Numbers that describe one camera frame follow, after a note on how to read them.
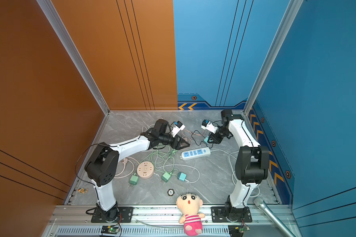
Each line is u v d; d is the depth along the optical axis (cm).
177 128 79
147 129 108
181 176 84
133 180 83
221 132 76
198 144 96
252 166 49
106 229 71
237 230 70
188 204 70
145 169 87
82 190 81
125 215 74
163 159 92
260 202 74
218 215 72
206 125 80
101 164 50
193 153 93
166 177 83
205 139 87
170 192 81
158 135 73
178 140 78
